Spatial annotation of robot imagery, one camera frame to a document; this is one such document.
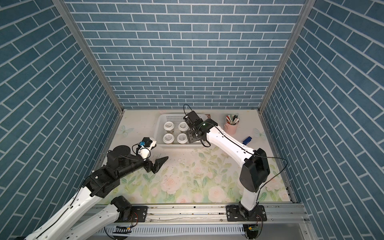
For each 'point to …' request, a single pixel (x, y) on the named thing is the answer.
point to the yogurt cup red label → (183, 126)
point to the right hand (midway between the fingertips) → (196, 135)
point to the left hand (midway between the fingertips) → (164, 152)
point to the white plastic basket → (159, 131)
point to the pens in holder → (232, 120)
